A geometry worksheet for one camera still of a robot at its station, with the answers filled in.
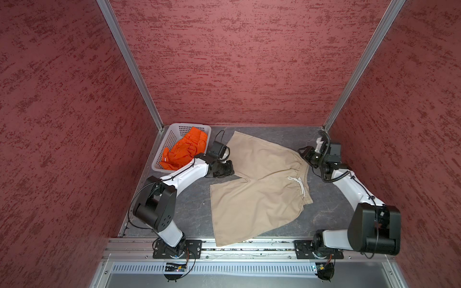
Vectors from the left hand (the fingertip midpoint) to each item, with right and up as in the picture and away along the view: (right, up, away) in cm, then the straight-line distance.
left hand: (232, 176), depth 87 cm
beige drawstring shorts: (+24, -6, +5) cm, 25 cm away
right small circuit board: (+38, -35, -17) cm, 54 cm away
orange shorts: (-25, +16, +19) cm, 35 cm away
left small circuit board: (-25, -35, -15) cm, 45 cm away
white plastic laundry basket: (-37, +23, +23) cm, 49 cm away
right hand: (+33, +12, +1) cm, 35 cm away
